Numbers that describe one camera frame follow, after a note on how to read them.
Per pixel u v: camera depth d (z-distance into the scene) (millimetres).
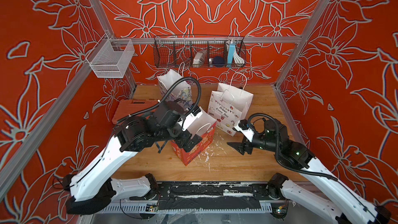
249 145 568
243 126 545
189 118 475
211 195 727
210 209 697
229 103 872
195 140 493
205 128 587
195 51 1005
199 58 917
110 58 924
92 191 380
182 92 856
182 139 488
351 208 395
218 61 949
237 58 916
